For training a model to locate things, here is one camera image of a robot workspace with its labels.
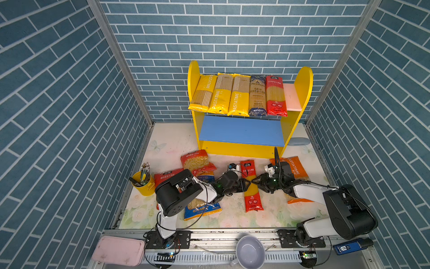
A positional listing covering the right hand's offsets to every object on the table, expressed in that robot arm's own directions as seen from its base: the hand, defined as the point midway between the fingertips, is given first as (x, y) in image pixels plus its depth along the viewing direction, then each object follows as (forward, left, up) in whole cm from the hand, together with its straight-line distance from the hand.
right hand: (251, 180), depth 88 cm
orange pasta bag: (+8, -26, 0) cm, 27 cm away
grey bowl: (-32, +1, -2) cm, 32 cm away
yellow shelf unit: (+22, -2, +11) cm, 24 cm away
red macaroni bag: (+8, +33, +2) cm, 34 cm away
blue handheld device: (-26, -42, -1) cm, 49 cm away
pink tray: (-36, +56, -1) cm, 66 cm away
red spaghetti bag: (-10, 0, -1) cm, 10 cm away
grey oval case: (+30, -31, -1) cm, 43 cm away
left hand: (-2, +1, -2) cm, 3 cm away
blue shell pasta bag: (-16, +26, +1) cm, 31 cm away
